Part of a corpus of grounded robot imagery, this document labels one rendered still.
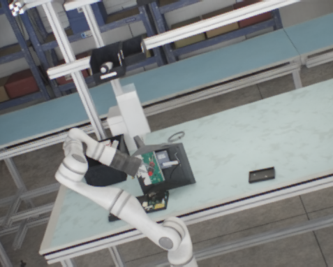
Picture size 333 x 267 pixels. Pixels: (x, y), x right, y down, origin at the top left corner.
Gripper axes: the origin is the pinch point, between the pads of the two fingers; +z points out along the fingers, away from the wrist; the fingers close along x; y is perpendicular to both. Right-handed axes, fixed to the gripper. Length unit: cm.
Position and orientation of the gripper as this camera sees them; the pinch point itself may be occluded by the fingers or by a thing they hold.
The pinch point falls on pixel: (152, 171)
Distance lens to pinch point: 262.3
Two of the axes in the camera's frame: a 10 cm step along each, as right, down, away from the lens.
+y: -0.4, 4.3, -9.0
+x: 4.2, -8.1, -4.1
